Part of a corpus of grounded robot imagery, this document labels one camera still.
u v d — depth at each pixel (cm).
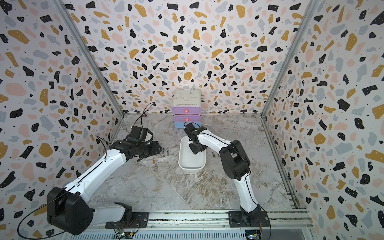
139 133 63
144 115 121
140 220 73
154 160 95
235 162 55
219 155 97
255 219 64
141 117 120
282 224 74
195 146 82
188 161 95
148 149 72
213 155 99
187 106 97
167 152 100
